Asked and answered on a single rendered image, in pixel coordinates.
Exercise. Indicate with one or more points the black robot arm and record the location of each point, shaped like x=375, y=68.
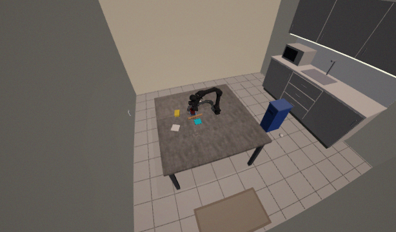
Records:
x=202, y=93

